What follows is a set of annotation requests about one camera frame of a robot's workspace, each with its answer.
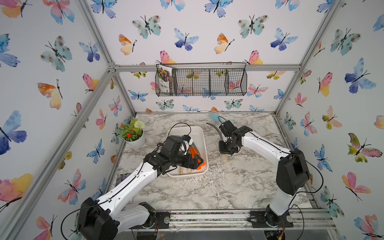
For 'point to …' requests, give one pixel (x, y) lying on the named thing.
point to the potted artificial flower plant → (132, 132)
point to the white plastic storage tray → (199, 135)
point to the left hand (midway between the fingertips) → (197, 158)
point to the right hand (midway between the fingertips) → (223, 150)
